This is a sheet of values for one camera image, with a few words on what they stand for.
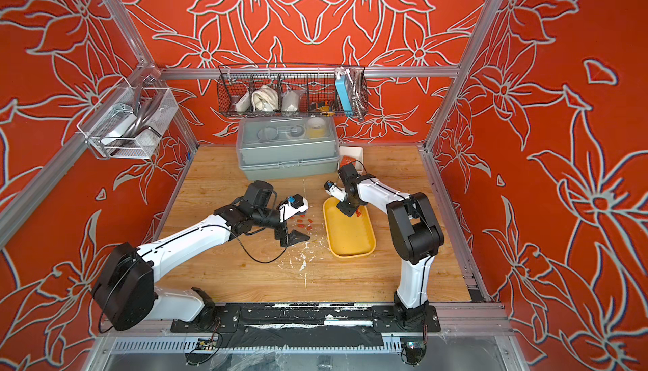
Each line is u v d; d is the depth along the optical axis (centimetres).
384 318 73
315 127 104
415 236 50
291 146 95
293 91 96
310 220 95
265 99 88
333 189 88
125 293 41
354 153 110
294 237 68
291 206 67
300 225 94
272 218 68
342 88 84
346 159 107
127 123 70
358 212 94
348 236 89
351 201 81
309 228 92
